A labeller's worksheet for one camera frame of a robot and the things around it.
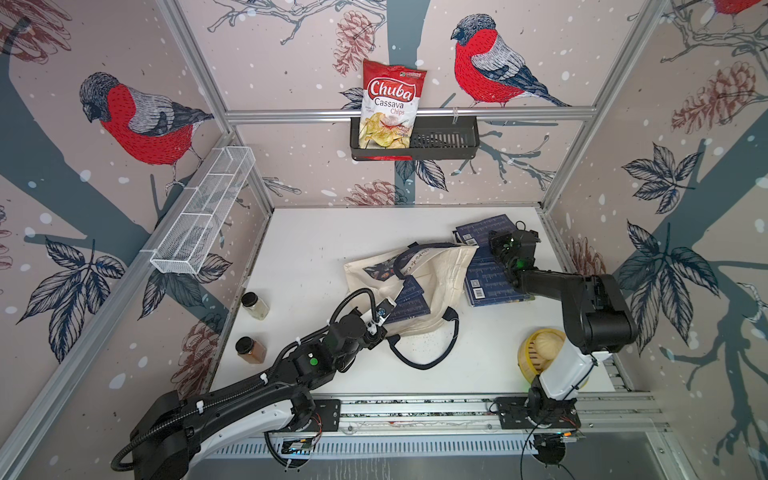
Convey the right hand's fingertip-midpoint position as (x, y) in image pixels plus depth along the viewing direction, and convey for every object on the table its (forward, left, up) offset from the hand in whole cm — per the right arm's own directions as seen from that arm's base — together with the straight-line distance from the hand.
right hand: (485, 226), depth 97 cm
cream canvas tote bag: (-14, +20, -12) cm, 27 cm away
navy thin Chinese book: (-17, 0, -9) cm, 19 cm away
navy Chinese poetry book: (-23, +25, -10) cm, 35 cm away
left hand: (-30, +32, +2) cm, 43 cm away
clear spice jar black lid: (-28, +70, -5) cm, 76 cm away
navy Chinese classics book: (0, +2, -3) cm, 4 cm away
